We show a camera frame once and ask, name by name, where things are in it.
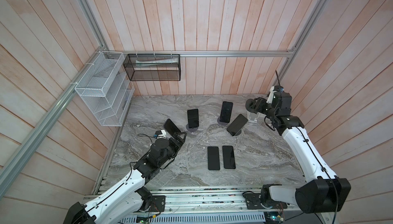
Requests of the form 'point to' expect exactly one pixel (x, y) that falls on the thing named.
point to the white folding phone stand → (253, 117)
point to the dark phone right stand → (235, 127)
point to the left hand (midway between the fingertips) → (185, 141)
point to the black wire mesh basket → (153, 67)
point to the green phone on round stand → (193, 117)
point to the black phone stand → (213, 158)
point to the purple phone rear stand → (224, 117)
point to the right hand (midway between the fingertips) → (258, 100)
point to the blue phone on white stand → (171, 127)
